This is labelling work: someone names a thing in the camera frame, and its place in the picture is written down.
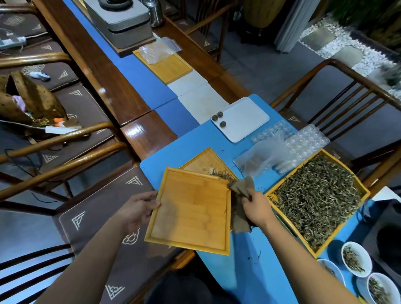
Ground person's left forearm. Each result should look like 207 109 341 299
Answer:
36 216 135 304

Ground person's right hand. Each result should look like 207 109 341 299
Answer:
241 187 278 229

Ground short blue mat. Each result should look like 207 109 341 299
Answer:
155 98 201 138

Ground small clear plastic bag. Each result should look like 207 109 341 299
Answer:
138 36 182 65

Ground person's dark trousers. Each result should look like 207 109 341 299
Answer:
144 271 240 304

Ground white rectangular plate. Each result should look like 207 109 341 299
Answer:
210 96 270 144

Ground person's left hand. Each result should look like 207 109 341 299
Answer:
114 191 161 237

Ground grey brown cloth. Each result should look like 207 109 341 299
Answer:
228 176 256 234

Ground dark grey kettle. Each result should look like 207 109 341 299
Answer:
376 226 401 269

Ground white curtain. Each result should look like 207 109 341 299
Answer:
274 0 322 54

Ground large blue mat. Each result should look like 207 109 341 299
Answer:
139 94 401 304

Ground small yellow bamboo board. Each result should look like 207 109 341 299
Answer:
132 49 194 86

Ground white pebble bed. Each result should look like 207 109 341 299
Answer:
299 14 401 99

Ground white tea cup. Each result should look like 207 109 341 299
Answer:
340 241 373 279
366 272 401 304

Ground large clear plastic bag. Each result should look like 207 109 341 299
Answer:
233 133 290 178

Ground long blue table runner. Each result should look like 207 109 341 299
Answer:
62 0 178 110

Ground green garden plants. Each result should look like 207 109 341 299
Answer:
325 0 401 51

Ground white power strip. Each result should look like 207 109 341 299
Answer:
0 36 27 51

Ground blue rimmed bowl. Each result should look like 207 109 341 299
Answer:
316 258 347 286

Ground rectangular wooden tray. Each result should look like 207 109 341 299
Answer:
178 147 240 185

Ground person's right forearm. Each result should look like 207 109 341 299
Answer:
260 216 361 304

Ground large woven jar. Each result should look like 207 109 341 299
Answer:
243 0 287 29

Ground deep wooden tray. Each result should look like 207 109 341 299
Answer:
264 149 371 259

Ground wooden armchair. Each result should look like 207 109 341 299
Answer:
270 58 401 190
0 3 81 93
160 0 240 63
0 51 135 176
0 142 196 304

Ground grey stone tea box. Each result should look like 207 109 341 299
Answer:
83 0 153 50

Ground black round trivet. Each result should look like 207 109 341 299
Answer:
98 0 134 12

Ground clear plastic blister tray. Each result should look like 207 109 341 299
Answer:
250 120 297 144
275 124 331 175

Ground silver tin canister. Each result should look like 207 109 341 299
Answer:
142 0 164 28

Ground white table mat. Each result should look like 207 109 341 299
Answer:
178 83 230 125
167 69 209 97

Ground brown dotted leather handbag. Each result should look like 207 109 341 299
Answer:
0 71 68 129

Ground square wooden tray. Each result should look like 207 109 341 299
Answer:
144 166 232 256

